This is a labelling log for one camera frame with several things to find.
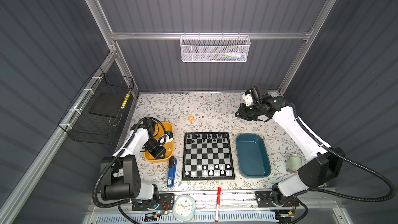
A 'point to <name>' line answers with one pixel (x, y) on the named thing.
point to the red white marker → (219, 190)
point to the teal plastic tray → (253, 158)
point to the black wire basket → (93, 115)
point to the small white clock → (184, 207)
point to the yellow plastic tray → (160, 129)
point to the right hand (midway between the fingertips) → (237, 115)
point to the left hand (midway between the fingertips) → (158, 154)
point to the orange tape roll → (191, 118)
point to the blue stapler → (172, 172)
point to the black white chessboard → (207, 156)
